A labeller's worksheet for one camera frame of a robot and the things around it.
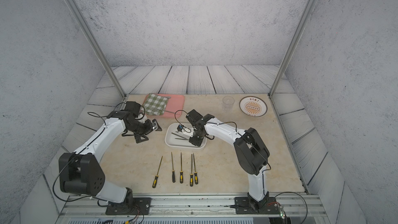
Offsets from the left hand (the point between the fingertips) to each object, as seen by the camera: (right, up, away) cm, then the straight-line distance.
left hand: (158, 132), depth 84 cm
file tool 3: (+18, -23, -2) cm, 29 cm away
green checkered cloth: (-11, +15, +30) cm, 36 cm away
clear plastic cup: (+42, +16, +28) cm, 53 cm away
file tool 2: (+13, -21, -1) cm, 25 cm away
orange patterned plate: (+61, +14, +30) cm, 69 cm away
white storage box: (+7, -6, +11) cm, 15 cm away
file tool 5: (+12, -5, +5) cm, 14 cm away
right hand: (+19, -5, +4) cm, 21 cm away
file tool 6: (+15, -4, +4) cm, 16 cm away
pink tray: (+3, +14, +30) cm, 33 cm away
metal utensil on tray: (0, +10, +30) cm, 32 cm away
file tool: (0, -23, -2) cm, 24 cm away
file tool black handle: (+9, -23, -2) cm, 24 cm away
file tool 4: (+20, -21, -1) cm, 29 cm away
